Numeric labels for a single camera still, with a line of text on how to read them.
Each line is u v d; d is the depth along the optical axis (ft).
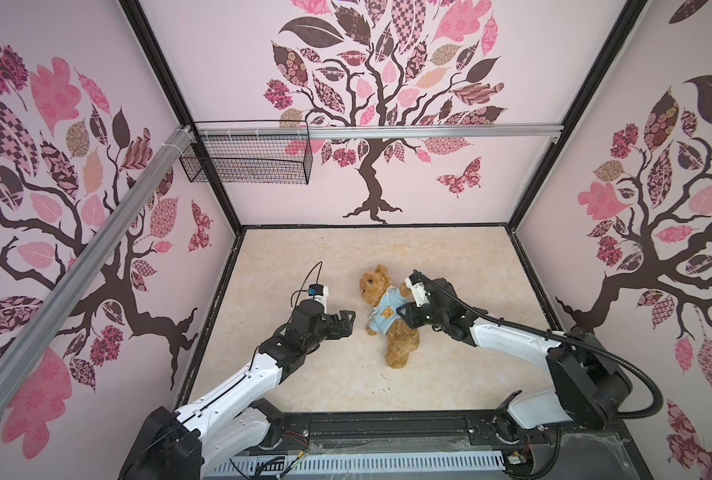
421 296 2.53
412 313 2.50
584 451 2.33
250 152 3.11
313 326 2.11
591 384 1.42
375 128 3.10
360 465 2.29
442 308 2.22
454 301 2.23
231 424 1.84
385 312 2.81
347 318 2.44
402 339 2.51
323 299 2.43
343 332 2.39
